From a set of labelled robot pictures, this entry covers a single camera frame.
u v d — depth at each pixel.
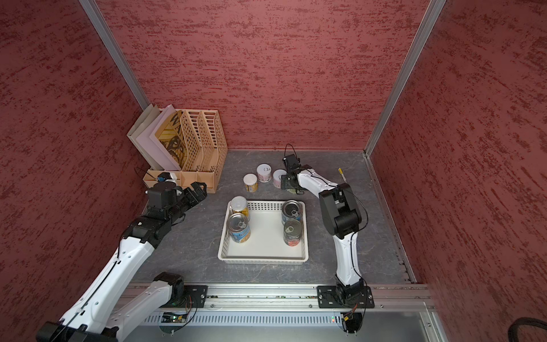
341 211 0.57
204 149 1.10
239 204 0.83
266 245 0.90
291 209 0.85
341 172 1.12
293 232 0.79
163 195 0.54
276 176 1.03
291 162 0.83
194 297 0.73
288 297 0.76
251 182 1.00
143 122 0.90
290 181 0.77
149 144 0.88
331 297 0.74
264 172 1.04
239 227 0.81
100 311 0.40
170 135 0.97
